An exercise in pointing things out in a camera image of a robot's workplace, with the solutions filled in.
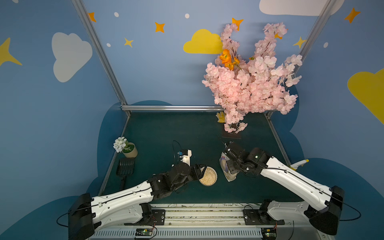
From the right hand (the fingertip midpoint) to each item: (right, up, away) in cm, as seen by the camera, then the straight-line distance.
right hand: (234, 162), depth 77 cm
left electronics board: (-46, -33, -5) cm, 57 cm away
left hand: (-16, 0, -5) cm, 17 cm away
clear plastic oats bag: (-1, -10, +7) cm, 12 cm away
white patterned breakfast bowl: (-12, -10, +6) cm, 17 cm away
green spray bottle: (+32, -2, 0) cm, 32 cm away
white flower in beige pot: (-62, +4, +16) cm, 65 cm away
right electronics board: (+16, -34, -5) cm, 38 cm away
